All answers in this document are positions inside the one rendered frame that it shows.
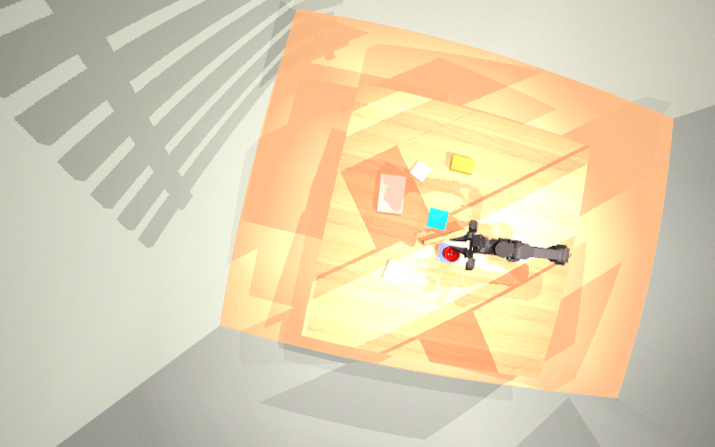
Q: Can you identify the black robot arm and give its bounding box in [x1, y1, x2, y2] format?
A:
[472, 235, 570, 265]

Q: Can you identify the red cup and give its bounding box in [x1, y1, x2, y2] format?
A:
[442, 246, 461, 263]

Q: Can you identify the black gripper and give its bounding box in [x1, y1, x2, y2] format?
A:
[449, 220, 492, 270]

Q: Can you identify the yellow rectangular block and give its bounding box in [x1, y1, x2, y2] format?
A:
[449, 155, 475, 175]

